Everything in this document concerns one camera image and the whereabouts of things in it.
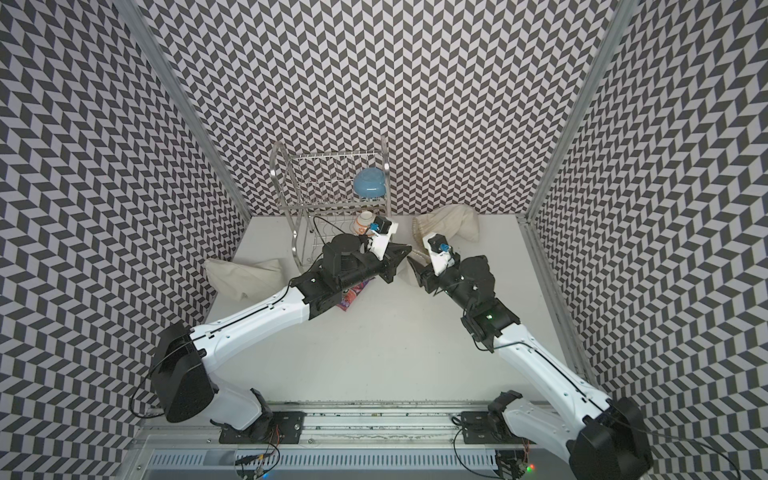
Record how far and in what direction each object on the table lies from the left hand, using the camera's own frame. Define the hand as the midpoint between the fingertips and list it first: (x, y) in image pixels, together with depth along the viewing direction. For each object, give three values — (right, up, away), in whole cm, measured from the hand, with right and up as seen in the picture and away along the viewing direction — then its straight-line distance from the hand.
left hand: (409, 251), depth 72 cm
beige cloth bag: (-51, -10, +21) cm, 56 cm away
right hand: (+3, -1, +2) cm, 4 cm away
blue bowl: (-11, +20, +15) cm, 27 cm away
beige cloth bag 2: (+18, +11, +35) cm, 41 cm away
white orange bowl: (-15, +10, +33) cm, 38 cm away
